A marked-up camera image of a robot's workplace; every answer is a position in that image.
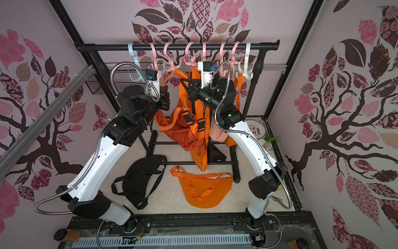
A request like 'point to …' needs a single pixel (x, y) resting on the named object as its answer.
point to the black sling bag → (214, 154)
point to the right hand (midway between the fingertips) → (181, 78)
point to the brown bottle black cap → (67, 234)
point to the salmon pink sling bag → (216, 133)
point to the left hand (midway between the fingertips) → (164, 89)
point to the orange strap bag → (200, 145)
